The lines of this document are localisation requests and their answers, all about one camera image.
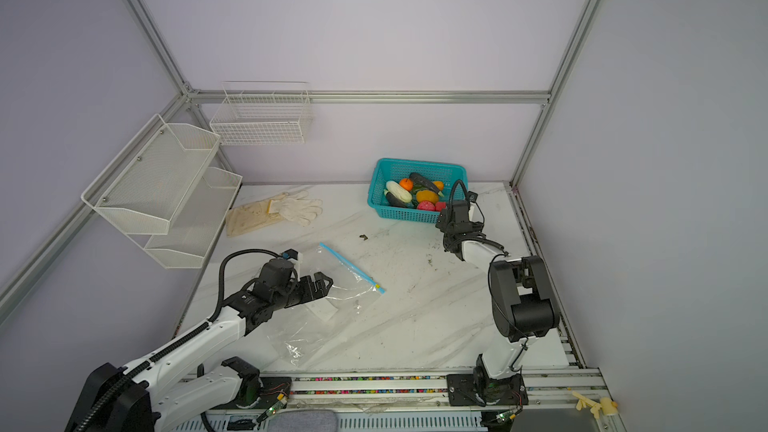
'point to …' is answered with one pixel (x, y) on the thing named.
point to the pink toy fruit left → (426, 205)
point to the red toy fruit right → (439, 206)
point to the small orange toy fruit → (439, 184)
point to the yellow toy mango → (426, 195)
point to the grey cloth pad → (303, 421)
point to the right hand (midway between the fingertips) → (457, 216)
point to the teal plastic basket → (388, 170)
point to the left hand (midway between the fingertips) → (319, 287)
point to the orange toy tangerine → (406, 183)
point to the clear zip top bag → (308, 329)
